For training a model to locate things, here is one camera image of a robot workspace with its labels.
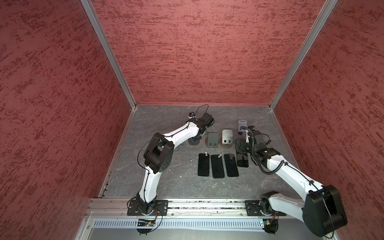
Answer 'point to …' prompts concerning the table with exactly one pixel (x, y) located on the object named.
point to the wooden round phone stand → (212, 140)
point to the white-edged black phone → (231, 164)
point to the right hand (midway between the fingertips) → (241, 144)
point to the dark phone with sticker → (203, 164)
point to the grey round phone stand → (193, 143)
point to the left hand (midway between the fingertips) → (194, 133)
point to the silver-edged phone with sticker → (217, 166)
